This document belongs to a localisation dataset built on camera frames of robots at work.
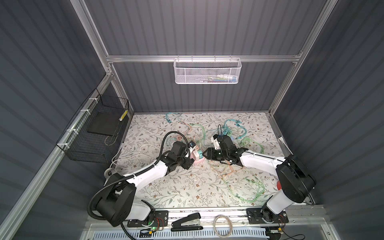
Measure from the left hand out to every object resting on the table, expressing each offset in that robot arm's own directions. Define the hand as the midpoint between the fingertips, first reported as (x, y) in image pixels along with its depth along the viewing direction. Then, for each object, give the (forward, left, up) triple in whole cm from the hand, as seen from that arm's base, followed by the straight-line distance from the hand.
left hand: (188, 155), depth 88 cm
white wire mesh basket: (+71, -19, +15) cm, 75 cm away
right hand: (-1, -10, +1) cm, 10 cm away
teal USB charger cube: (0, -7, 0) cm, 7 cm away
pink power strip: (-1, -3, -2) cm, 4 cm away
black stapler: (-33, 0, -6) cm, 34 cm away
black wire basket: (+4, +45, +21) cm, 50 cm away
